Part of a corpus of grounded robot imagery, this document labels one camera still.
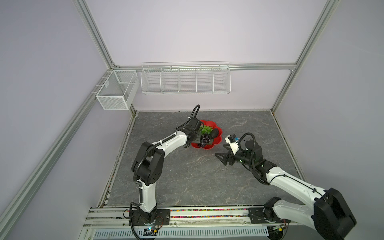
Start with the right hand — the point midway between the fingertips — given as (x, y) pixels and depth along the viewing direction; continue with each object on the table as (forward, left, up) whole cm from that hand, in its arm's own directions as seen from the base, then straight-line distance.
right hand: (220, 150), depth 80 cm
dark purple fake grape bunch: (+13, +8, -8) cm, 17 cm away
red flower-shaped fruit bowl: (+16, 0, -15) cm, 22 cm away
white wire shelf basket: (+51, +4, +12) cm, 52 cm away
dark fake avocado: (+20, +1, -12) cm, 23 cm away
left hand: (+14, +14, -8) cm, 21 cm away
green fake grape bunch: (+22, +7, -10) cm, 26 cm away
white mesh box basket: (+42, +67, +8) cm, 80 cm away
